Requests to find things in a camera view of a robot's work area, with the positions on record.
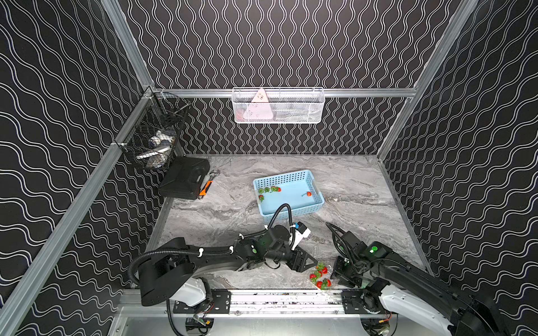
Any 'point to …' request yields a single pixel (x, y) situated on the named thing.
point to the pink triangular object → (259, 108)
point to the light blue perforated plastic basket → (298, 189)
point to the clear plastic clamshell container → (322, 276)
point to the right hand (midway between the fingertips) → (332, 278)
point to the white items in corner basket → (161, 144)
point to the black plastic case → (183, 178)
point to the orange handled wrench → (213, 173)
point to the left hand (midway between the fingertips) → (314, 258)
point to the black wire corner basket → (149, 138)
